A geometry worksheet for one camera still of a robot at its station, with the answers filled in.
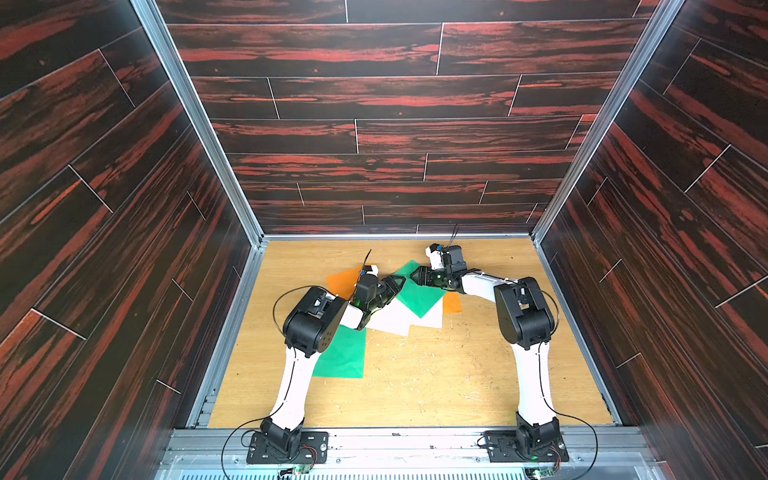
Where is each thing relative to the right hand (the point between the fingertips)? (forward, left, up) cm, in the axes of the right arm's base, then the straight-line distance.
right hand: (422, 274), depth 109 cm
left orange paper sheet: (-4, +30, -3) cm, 30 cm away
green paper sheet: (-33, +24, 0) cm, 41 cm away
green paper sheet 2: (-10, +1, -1) cm, 11 cm away
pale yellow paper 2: (-19, +6, +1) cm, 20 cm away
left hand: (-7, +6, +4) cm, 10 cm away
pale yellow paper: (-19, +9, +1) cm, 22 cm away
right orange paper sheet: (-12, -10, -1) cm, 16 cm away
